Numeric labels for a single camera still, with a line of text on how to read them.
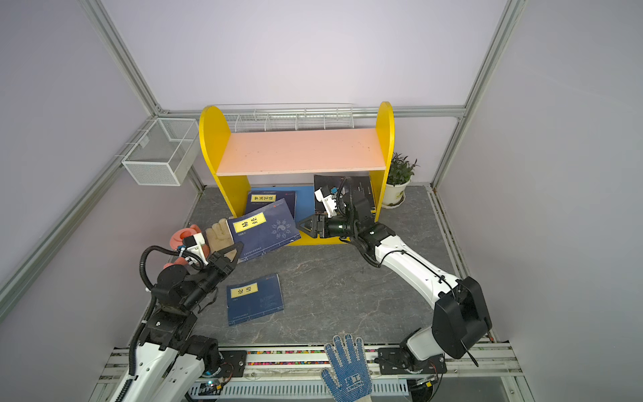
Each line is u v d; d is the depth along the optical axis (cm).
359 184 89
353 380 71
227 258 66
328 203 69
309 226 66
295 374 73
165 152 96
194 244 63
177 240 89
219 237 100
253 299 85
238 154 75
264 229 73
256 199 93
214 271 62
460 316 41
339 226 66
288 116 94
